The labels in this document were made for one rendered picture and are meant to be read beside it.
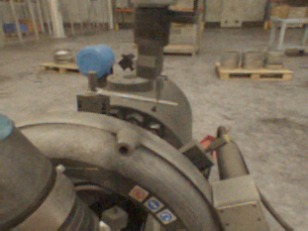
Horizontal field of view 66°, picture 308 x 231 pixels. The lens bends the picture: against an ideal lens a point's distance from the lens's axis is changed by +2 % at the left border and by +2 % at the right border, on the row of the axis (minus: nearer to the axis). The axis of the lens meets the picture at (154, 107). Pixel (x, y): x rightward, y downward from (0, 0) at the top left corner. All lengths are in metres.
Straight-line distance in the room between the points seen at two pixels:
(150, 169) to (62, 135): 0.20
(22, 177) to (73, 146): 0.25
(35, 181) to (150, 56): 0.31
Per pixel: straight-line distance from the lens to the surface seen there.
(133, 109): 0.85
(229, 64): 4.68
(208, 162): 0.62
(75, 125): 0.55
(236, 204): 0.58
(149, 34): 0.48
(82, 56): 1.24
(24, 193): 0.29
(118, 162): 0.50
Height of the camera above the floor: 1.20
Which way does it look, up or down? 23 degrees down
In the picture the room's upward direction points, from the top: 1 degrees counter-clockwise
